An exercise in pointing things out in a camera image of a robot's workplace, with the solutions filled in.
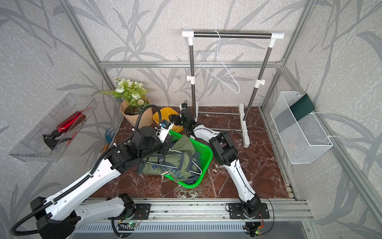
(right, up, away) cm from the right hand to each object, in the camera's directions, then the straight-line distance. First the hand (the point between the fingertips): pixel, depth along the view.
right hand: (174, 115), depth 101 cm
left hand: (+5, -11, -31) cm, 33 cm away
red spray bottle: (-45, -11, -40) cm, 61 cm away
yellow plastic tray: (-16, -1, +10) cm, 19 cm away
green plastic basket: (+21, -24, -11) cm, 34 cm away
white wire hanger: (+5, -18, -29) cm, 35 cm away
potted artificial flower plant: (-23, +10, -9) cm, 27 cm away
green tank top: (+8, -24, -27) cm, 37 cm away
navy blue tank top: (+14, -35, -22) cm, 44 cm away
